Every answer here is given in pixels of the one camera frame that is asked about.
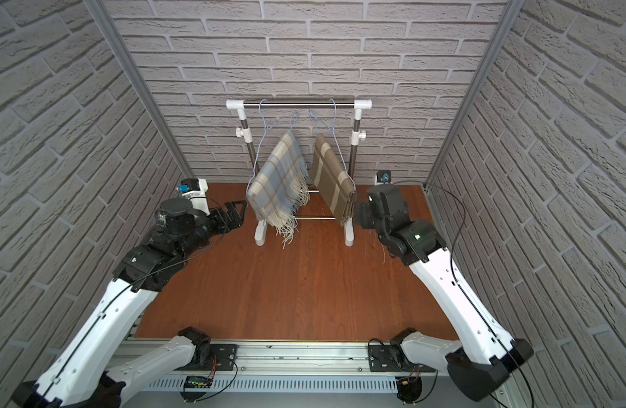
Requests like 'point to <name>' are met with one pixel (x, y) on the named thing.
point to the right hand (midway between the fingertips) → (367, 203)
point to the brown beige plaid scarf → (332, 181)
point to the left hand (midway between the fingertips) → (231, 197)
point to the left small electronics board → (196, 382)
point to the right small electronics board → (408, 388)
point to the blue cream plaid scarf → (281, 186)
